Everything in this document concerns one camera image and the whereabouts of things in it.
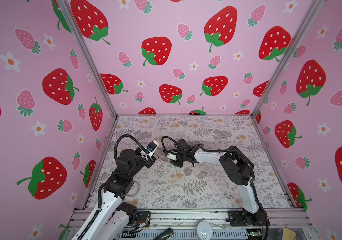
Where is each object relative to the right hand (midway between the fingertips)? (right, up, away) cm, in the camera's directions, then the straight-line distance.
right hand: (170, 158), depth 96 cm
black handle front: (-1, -29, -29) cm, 41 cm away
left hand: (-7, +12, -24) cm, 27 cm away
